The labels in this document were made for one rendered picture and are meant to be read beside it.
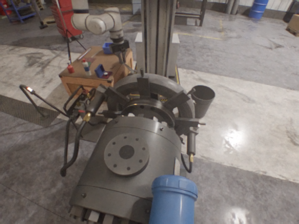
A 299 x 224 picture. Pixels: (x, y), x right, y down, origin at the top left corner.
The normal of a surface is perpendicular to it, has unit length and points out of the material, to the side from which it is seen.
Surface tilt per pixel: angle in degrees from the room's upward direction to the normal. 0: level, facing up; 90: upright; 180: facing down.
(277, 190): 0
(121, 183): 3
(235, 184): 0
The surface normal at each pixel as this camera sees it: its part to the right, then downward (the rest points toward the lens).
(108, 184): -0.15, -0.69
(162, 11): -0.06, 0.74
